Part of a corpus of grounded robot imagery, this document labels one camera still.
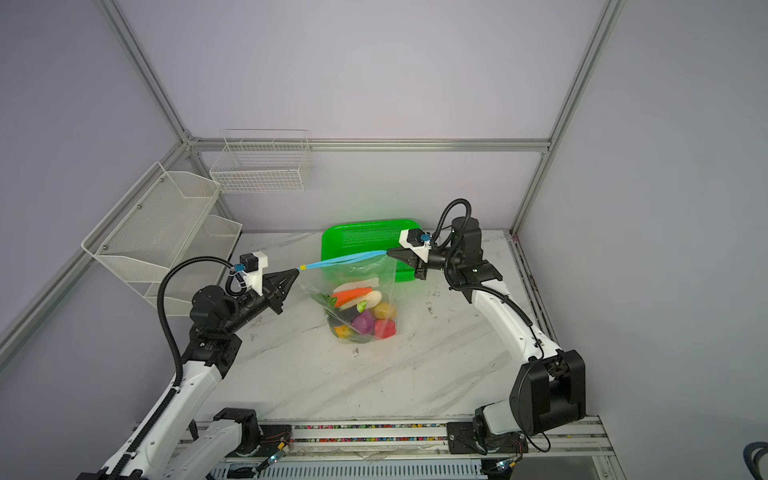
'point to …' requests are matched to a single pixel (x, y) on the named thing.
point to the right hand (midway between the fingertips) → (390, 248)
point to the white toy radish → (369, 301)
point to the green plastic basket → (349, 239)
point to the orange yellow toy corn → (343, 331)
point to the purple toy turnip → (364, 322)
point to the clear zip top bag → (316, 282)
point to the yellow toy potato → (384, 311)
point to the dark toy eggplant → (343, 316)
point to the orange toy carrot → (342, 298)
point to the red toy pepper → (384, 328)
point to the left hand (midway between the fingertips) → (295, 272)
